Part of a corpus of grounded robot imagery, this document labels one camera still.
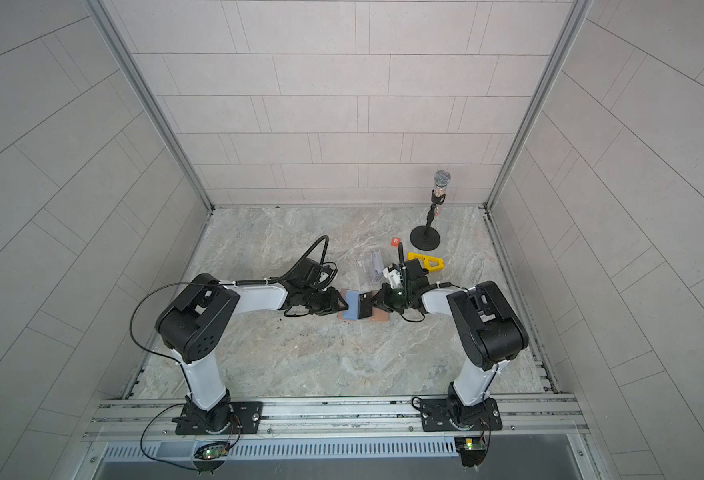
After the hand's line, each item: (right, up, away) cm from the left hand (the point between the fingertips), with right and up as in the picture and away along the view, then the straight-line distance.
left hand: (353, 305), depth 90 cm
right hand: (+5, +1, 0) cm, 5 cm away
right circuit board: (+28, -28, -22) cm, 45 cm away
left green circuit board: (-29, -25, -26) cm, 46 cm away
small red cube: (+14, +19, +15) cm, 28 cm away
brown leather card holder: (+7, -2, -3) cm, 8 cm away
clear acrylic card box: (+8, +12, +4) cm, 14 cm away
